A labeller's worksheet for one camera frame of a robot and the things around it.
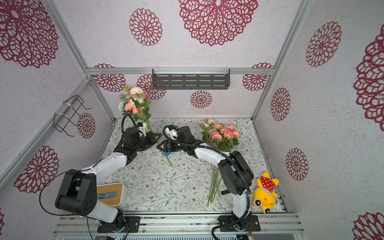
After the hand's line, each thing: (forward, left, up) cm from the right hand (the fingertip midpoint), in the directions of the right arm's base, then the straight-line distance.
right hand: (159, 146), depth 83 cm
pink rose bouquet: (+17, -39, -14) cm, 45 cm away
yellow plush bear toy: (-22, -55, -11) cm, 60 cm away
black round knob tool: (-18, -38, -19) cm, 46 cm away
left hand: (+7, -1, +1) cm, 7 cm away
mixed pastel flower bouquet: (+18, +13, +18) cm, 28 cm away
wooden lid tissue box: (-23, +24, -15) cm, 36 cm away
